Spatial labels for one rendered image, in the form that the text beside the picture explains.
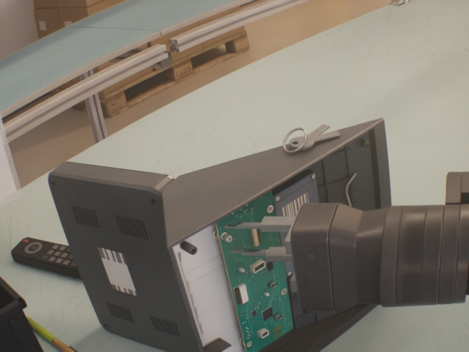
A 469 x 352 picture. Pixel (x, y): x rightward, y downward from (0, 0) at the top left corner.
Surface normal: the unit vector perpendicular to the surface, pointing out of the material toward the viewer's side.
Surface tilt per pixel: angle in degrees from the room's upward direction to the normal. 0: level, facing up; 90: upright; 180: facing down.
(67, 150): 0
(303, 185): 90
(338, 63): 0
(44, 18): 90
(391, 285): 86
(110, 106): 90
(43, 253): 0
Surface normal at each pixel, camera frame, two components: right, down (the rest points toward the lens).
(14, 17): 0.68, 0.22
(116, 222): -0.51, 0.48
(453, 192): -0.18, -0.87
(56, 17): -0.71, 0.44
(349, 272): -0.25, 0.49
